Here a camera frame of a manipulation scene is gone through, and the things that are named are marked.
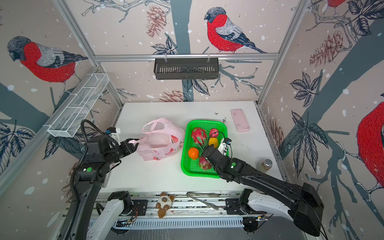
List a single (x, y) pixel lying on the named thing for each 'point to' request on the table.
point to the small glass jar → (265, 165)
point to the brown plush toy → (164, 203)
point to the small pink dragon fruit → (204, 163)
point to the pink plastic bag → (162, 139)
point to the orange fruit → (214, 141)
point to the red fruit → (200, 135)
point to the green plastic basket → (191, 168)
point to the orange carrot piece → (193, 153)
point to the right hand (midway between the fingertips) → (207, 153)
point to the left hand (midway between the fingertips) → (134, 141)
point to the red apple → (214, 133)
